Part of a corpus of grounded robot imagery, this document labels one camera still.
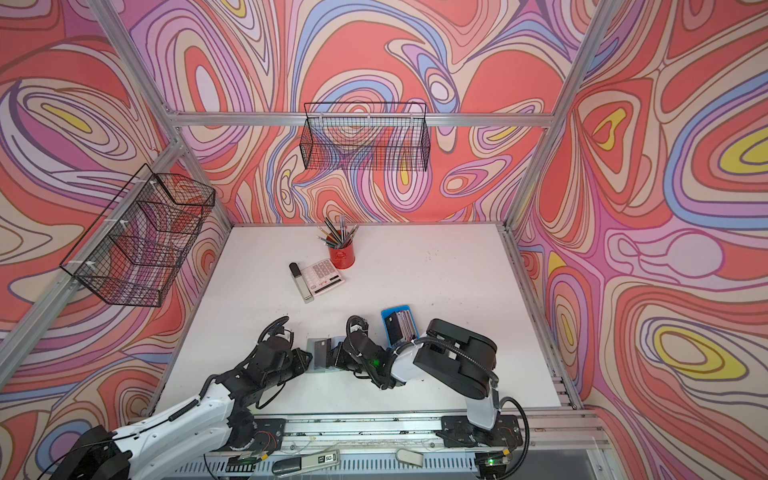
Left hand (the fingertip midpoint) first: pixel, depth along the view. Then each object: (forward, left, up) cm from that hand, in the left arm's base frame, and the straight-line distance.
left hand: (319, 356), depth 85 cm
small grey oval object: (-24, -25, +1) cm, 35 cm away
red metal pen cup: (+33, -4, +4) cm, 34 cm away
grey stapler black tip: (+24, +9, +3) cm, 25 cm away
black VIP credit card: (+1, 0, -1) cm, 1 cm away
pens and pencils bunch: (+39, -2, +8) cm, 39 cm away
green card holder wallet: (0, +3, 0) cm, 3 cm away
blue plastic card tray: (+12, -19, +2) cm, 23 cm away
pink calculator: (+27, +3, +2) cm, 27 cm away
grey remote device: (-26, -1, +4) cm, 26 cm away
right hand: (-1, -3, -1) cm, 4 cm away
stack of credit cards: (+8, -24, +3) cm, 25 cm away
